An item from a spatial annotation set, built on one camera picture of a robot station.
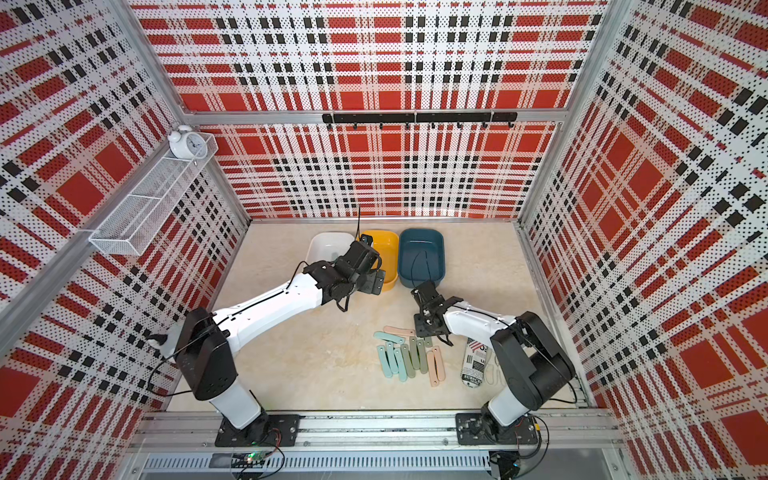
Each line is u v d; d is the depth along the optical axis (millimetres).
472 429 734
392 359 857
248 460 692
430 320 664
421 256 1053
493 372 826
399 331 912
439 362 842
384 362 853
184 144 800
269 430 719
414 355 861
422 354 862
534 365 447
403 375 827
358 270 642
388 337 907
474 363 817
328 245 1106
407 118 891
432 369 839
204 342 495
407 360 844
